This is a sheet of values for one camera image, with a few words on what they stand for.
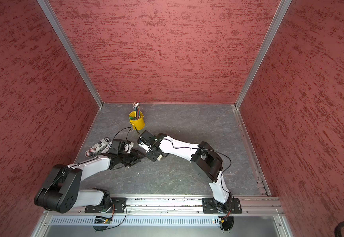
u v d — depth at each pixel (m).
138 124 1.00
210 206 0.73
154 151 0.62
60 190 0.43
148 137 0.68
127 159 0.77
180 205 0.76
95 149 0.92
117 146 0.73
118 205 0.74
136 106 0.97
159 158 0.81
